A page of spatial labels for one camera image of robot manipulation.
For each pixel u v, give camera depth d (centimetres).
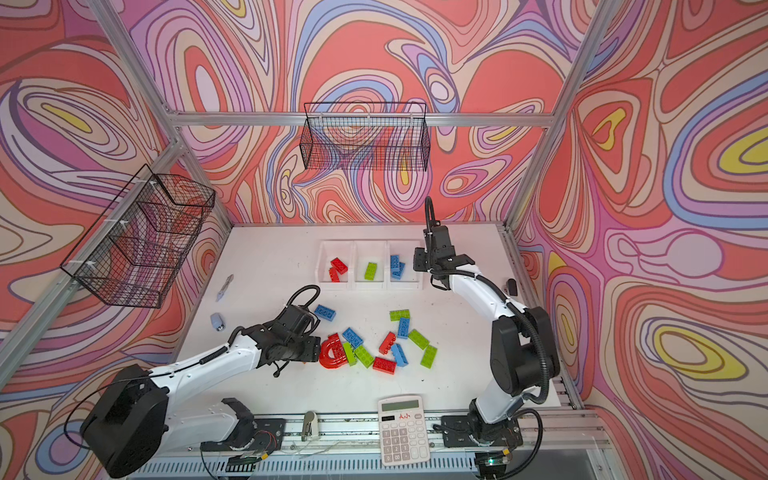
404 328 91
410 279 102
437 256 69
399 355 84
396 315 94
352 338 89
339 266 105
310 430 73
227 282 102
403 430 73
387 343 86
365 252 105
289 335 66
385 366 84
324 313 93
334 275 102
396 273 102
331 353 86
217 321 91
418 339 89
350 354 84
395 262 103
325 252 105
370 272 105
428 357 86
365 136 98
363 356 84
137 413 41
